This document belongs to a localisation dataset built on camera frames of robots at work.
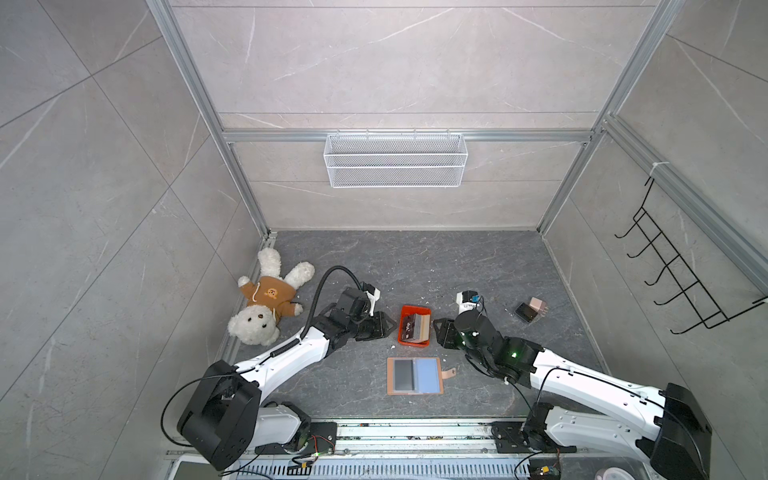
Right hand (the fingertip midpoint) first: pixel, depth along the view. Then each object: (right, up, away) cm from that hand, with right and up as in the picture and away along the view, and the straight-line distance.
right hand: (437, 322), depth 79 cm
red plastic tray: (-5, -3, +10) cm, 12 cm away
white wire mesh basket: (-12, +51, +21) cm, 56 cm away
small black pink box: (+32, 0, +16) cm, 36 cm away
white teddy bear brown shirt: (-51, +5, +12) cm, 53 cm away
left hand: (-12, 0, +3) cm, 12 cm away
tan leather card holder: (-5, -16, +4) cm, 17 cm away
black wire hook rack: (+52, +7, -20) cm, 56 cm away
